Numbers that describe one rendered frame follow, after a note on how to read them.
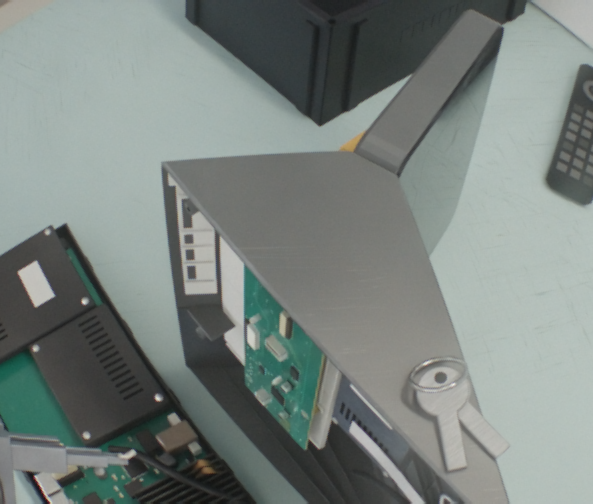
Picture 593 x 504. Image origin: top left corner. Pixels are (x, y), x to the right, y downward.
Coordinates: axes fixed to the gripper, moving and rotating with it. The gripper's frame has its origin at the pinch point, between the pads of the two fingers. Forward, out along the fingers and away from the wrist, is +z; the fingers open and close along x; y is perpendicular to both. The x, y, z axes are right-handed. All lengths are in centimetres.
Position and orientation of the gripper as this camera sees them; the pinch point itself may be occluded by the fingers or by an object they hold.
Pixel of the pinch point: (123, 458)
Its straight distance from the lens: 35.6
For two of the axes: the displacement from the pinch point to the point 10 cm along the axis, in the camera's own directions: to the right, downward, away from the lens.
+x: 4.9, 0.7, -8.7
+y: -0.9, 10.0, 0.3
